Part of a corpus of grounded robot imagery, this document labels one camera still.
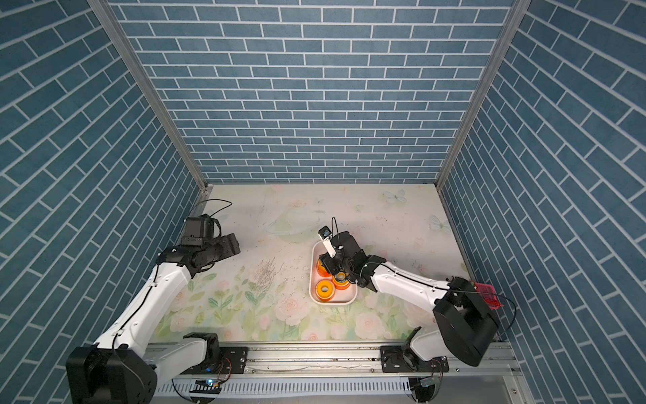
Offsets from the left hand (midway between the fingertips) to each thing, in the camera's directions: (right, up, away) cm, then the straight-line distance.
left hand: (234, 245), depth 83 cm
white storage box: (+36, -19, +4) cm, 41 cm away
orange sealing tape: (+30, -18, +1) cm, 35 cm away
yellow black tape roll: (+35, -13, +4) cm, 38 cm away
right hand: (+32, -3, +3) cm, 32 cm away
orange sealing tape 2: (+29, -9, +5) cm, 31 cm away
